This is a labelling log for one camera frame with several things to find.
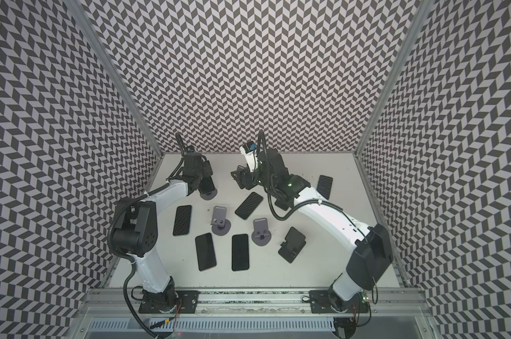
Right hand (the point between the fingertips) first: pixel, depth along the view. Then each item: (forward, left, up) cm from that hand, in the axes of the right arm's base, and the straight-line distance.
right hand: (241, 172), depth 74 cm
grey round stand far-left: (+7, +19, -25) cm, 32 cm away
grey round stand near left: (-9, +11, -23) cm, 27 cm away
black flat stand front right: (-17, -19, -22) cm, 34 cm away
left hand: (+17, +21, -15) cm, 31 cm away
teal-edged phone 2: (-6, +28, -26) cm, 38 cm away
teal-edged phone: (+2, 0, -27) cm, 27 cm away
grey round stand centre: (-14, -6, -23) cm, 28 cm away
